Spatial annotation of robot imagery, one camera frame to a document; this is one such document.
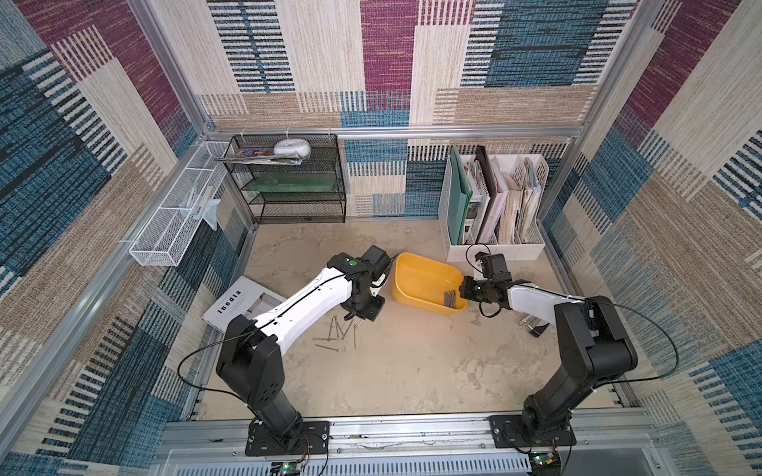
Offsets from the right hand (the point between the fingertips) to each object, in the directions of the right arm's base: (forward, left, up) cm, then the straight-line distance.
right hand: (461, 286), depth 98 cm
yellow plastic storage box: (+2, +13, -1) cm, 13 cm away
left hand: (-13, +29, +9) cm, 33 cm away
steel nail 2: (-19, +42, -3) cm, 46 cm away
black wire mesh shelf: (+33, +57, +19) cm, 69 cm away
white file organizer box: (+13, -8, +24) cm, 28 cm away
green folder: (+13, +3, +27) cm, 30 cm away
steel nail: (-4, +4, -2) cm, 6 cm away
